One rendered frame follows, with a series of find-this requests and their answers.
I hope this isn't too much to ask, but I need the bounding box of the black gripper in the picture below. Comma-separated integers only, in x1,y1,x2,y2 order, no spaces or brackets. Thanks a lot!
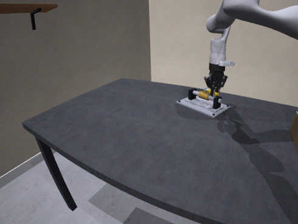
204,63,227,97

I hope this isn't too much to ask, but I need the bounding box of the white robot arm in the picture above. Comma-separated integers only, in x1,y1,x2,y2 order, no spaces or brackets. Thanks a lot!
206,0,298,66

